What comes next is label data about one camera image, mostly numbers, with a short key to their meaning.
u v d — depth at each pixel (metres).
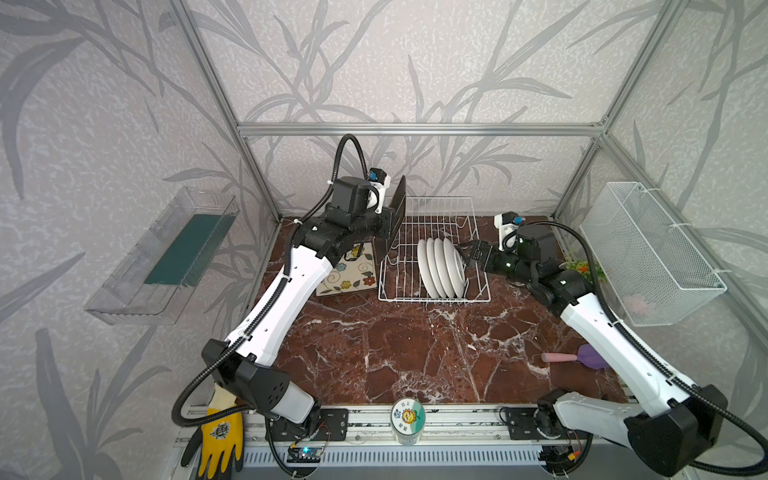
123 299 0.58
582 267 0.86
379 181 0.61
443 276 0.85
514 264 0.61
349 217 0.52
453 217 1.16
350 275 1.02
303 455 0.72
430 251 0.87
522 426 0.73
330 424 0.73
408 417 0.68
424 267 0.85
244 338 0.40
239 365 0.39
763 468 0.37
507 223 0.66
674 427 0.37
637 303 0.73
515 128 0.97
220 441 0.70
